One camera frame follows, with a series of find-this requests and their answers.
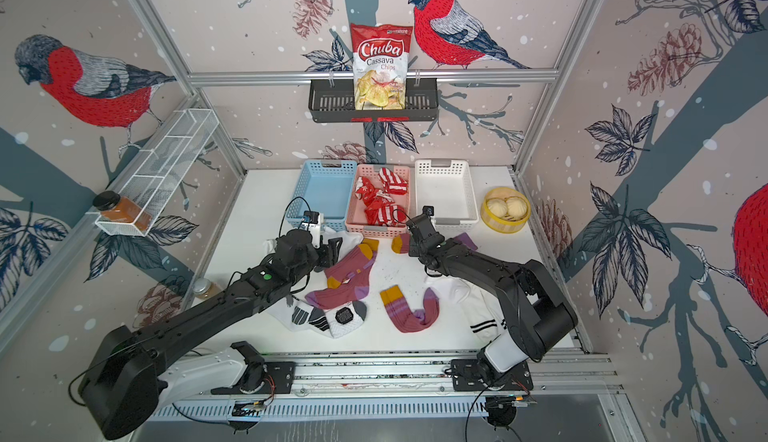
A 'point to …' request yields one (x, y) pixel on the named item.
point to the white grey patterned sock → (302, 316)
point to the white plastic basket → (450, 190)
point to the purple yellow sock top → (402, 243)
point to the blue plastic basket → (327, 190)
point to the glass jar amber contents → (204, 288)
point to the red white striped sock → (391, 182)
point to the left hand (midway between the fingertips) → (338, 233)
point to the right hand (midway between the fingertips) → (419, 237)
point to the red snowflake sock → (368, 193)
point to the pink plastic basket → (357, 223)
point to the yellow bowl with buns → (505, 210)
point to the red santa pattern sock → (380, 207)
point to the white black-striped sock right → (482, 310)
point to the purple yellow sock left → (348, 278)
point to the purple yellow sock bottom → (407, 320)
